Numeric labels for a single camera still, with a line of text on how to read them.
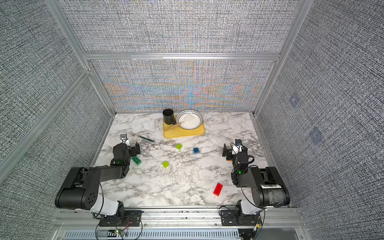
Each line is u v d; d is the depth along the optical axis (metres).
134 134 1.07
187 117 1.17
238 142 0.76
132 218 0.73
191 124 1.10
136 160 0.92
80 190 0.45
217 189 0.81
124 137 0.80
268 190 0.45
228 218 0.73
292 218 0.75
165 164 0.92
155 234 0.70
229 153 0.82
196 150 0.97
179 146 0.99
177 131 1.07
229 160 0.93
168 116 1.07
